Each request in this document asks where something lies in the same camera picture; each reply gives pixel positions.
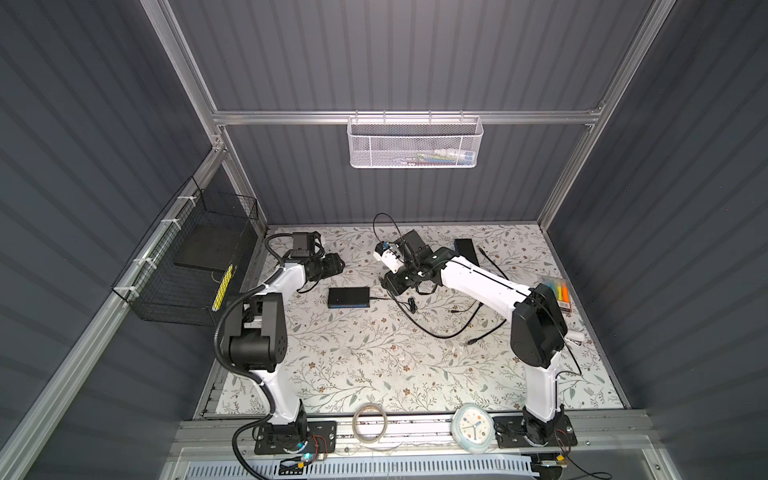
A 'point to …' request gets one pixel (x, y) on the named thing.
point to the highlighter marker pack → (562, 290)
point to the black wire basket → (187, 271)
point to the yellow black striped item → (222, 289)
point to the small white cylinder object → (575, 337)
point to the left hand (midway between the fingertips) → (336, 264)
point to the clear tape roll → (354, 423)
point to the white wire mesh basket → (414, 141)
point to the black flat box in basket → (212, 246)
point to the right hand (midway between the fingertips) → (387, 285)
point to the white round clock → (473, 427)
